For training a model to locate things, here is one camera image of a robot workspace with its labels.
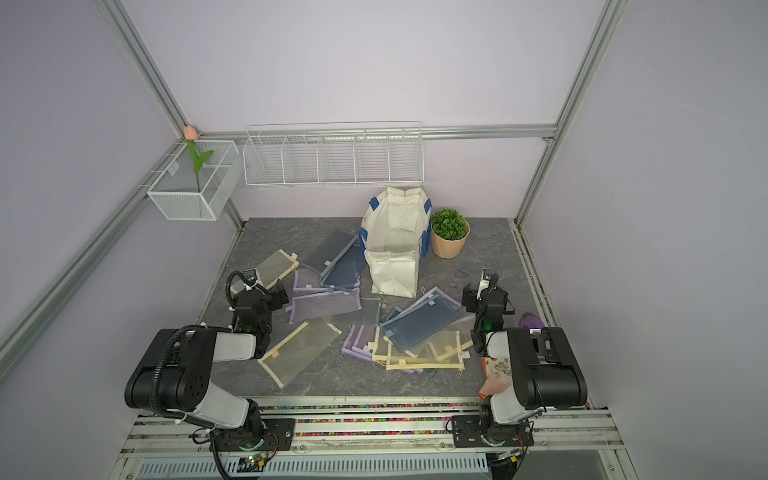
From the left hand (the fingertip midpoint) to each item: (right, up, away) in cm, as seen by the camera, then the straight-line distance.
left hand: (265, 284), depth 92 cm
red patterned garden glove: (+69, -24, -10) cm, 74 cm away
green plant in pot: (+59, +17, +10) cm, 62 cm away
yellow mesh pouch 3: (+55, -19, -7) cm, 58 cm away
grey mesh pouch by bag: (+15, +11, +21) cm, 28 cm away
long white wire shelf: (+19, +45, +13) cm, 51 cm away
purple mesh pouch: (+14, -6, +5) cm, 16 cm away
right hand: (+69, 0, +2) cm, 69 cm away
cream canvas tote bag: (+39, +17, +24) cm, 49 cm away
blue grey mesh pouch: (+48, -11, -3) cm, 49 cm away
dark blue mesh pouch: (+23, +3, +13) cm, 26 cm away
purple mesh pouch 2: (+58, -6, +2) cm, 58 cm away
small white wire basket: (-17, +26, -15) cm, 35 cm away
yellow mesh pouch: (-1, +6, +17) cm, 18 cm away
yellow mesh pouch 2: (+11, -20, -5) cm, 23 cm away
